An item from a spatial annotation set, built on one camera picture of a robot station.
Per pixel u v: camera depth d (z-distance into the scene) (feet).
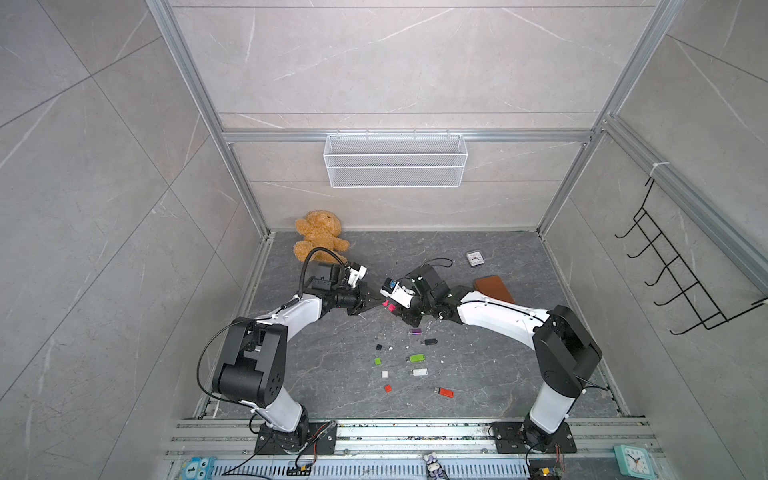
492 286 3.41
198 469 2.25
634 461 2.25
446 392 2.67
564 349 1.54
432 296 2.24
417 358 2.82
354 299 2.58
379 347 2.94
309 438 2.37
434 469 2.21
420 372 2.75
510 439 2.40
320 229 3.56
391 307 2.80
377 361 2.82
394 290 2.49
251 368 1.49
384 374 2.75
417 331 3.04
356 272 2.78
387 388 2.68
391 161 3.30
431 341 2.97
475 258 3.60
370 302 2.64
